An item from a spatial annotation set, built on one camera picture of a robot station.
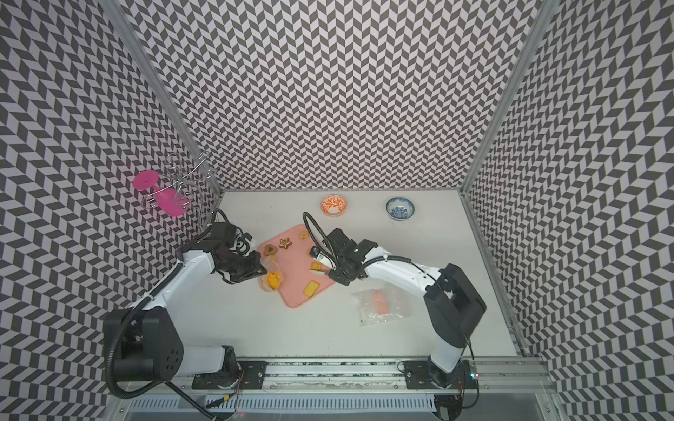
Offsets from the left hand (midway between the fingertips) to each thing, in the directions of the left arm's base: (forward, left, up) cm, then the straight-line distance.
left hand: (265, 273), depth 84 cm
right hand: (+2, -25, -2) cm, 25 cm away
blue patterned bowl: (+32, -48, -6) cm, 58 cm away
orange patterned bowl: (+35, -20, -7) cm, 41 cm away
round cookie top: (+20, -9, -7) cm, 23 cm away
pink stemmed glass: (+17, +31, +16) cm, 39 cm away
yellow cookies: (0, -2, -4) cm, 5 cm away
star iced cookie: (+16, -2, -7) cm, 18 cm away
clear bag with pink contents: (-8, -38, -8) cm, 39 cm away
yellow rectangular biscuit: (-2, -14, -9) cm, 17 cm away
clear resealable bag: (+3, -1, -1) cm, 3 cm away
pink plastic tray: (+14, -5, -9) cm, 17 cm away
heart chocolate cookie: (+14, +3, -8) cm, 16 cm away
